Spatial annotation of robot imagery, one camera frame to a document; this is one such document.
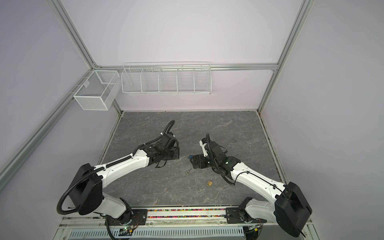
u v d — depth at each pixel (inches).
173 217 29.7
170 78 39.0
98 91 38.6
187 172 35.0
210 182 33.4
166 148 26.1
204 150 25.3
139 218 28.9
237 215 29.0
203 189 32.5
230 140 40.7
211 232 27.9
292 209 15.8
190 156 37.7
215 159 24.0
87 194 16.5
